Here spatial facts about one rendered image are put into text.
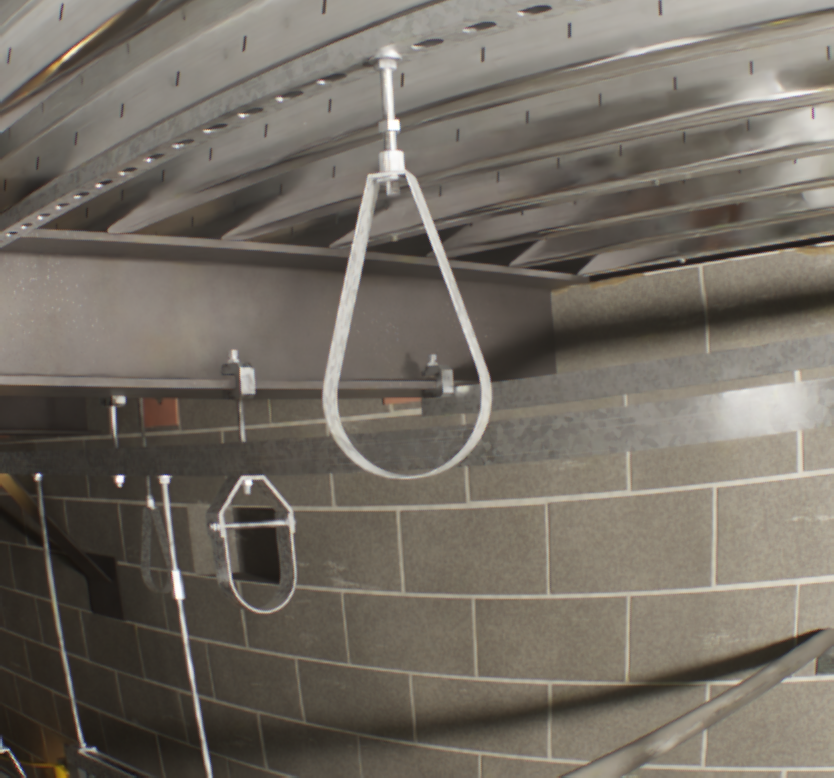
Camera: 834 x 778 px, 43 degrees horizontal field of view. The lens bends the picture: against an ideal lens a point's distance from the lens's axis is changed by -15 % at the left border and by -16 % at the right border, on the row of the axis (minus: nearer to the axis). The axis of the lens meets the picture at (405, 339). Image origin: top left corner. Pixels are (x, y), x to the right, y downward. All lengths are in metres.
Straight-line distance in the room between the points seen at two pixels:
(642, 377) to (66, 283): 0.83
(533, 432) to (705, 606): 1.08
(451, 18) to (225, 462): 0.80
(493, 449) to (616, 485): 1.09
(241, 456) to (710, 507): 0.98
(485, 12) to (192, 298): 1.03
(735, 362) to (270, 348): 0.71
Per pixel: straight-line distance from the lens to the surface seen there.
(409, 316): 2.02
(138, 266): 1.68
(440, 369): 1.90
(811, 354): 1.55
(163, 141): 1.05
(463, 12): 0.80
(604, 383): 1.73
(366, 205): 0.84
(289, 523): 1.67
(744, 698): 1.63
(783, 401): 0.97
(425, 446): 1.21
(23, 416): 3.58
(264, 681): 3.08
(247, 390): 1.63
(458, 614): 2.51
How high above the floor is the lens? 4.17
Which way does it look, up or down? 6 degrees up
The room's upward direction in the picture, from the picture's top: 4 degrees counter-clockwise
